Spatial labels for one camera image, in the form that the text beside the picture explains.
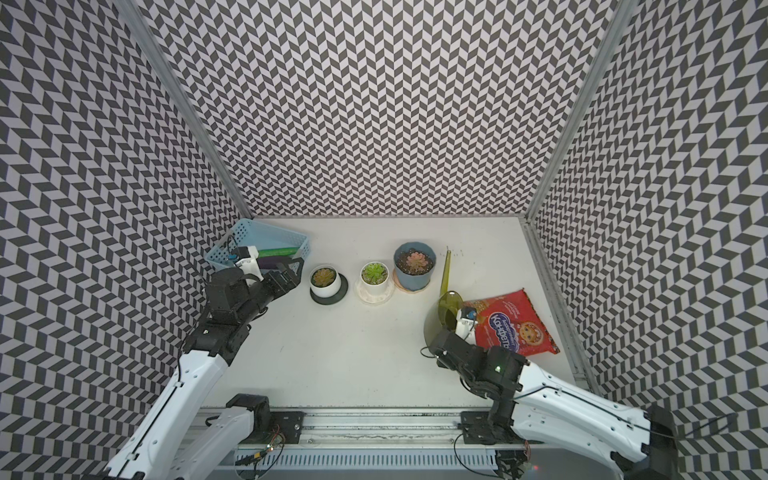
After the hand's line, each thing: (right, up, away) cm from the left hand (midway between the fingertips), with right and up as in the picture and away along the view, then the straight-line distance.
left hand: (292, 269), depth 76 cm
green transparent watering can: (+42, -17, +18) cm, 48 cm away
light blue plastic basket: (-23, +8, +41) cm, 48 cm away
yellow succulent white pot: (+5, -5, +15) cm, 17 cm away
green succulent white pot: (+20, -3, +15) cm, 25 cm away
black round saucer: (+6, -11, +18) cm, 22 cm away
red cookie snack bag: (+60, -16, +11) cm, 63 cm away
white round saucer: (+21, -11, +20) cm, 31 cm away
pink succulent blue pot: (+32, +1, +16) cm, 36 cm away
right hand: (+40, -21, 0) cm, 45 cm away
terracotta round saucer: (+28, -8, +23) cm, 37 cm away
